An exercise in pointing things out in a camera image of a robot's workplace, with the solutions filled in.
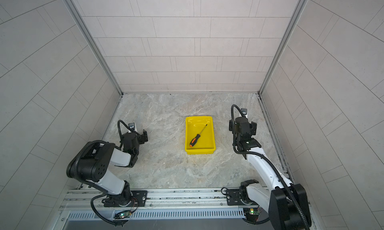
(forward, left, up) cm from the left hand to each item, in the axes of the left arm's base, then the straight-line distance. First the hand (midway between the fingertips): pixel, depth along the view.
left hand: (140, 127), depth 93 cm
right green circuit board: (-43, -62, -3) cm, 76 cm away
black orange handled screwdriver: (-8, -35, -1) cm, 36 cm away
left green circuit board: (-44, -4, 0) cm, 44 cm away
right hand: (-1, -61, +11) cm, 62 cm away
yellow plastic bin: (-9, -41, -3) cm, 43 cm away
